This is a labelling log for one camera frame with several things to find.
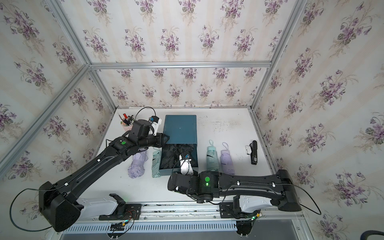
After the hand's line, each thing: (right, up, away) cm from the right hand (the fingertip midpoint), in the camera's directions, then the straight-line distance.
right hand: (177, 177), depth 67 cm
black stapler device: (+45, +6, +24) cm, 51 cm away
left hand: (-6, +17, +10) cm, 20 cm away
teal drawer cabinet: (+1, +21, +13) cm, 25 cm away
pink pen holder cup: (-37, +24, +31) cm, 54 cm away
